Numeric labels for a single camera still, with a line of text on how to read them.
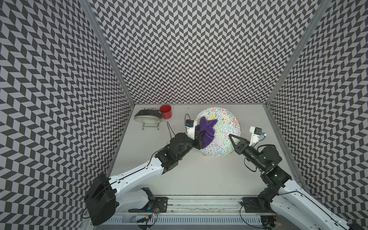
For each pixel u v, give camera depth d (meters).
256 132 0.62
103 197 0.39
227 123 0.69
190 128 0.63
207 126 0.71
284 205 0.60
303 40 0.79
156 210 0.70
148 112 0.97
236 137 0.68
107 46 0.85
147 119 0.99
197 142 0.64
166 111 1.04
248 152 0.62
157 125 1.04
